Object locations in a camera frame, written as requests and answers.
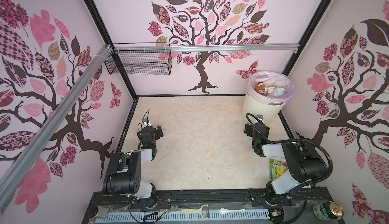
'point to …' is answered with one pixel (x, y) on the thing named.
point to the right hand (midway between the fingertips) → (257, 123)
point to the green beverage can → (327, 210)
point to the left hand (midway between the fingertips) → (152, 128)
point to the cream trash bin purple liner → (255, 104)
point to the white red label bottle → (269, 89)
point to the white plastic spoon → (226, 211)
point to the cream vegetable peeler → (198, 211)
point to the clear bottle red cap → (277, 92)
